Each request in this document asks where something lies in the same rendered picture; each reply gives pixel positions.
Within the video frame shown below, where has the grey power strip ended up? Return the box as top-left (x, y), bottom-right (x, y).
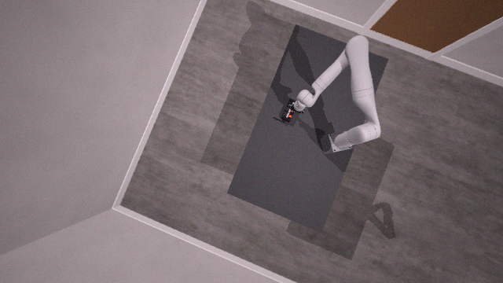
top-left (275, 98), bottom-right (296, 123)

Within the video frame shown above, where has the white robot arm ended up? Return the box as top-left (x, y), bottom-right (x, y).
top-left (294, 35), bottom-right (381, 149)

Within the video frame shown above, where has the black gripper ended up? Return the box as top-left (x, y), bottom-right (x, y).
top-left (288, 104), bottom-right (305, 113)

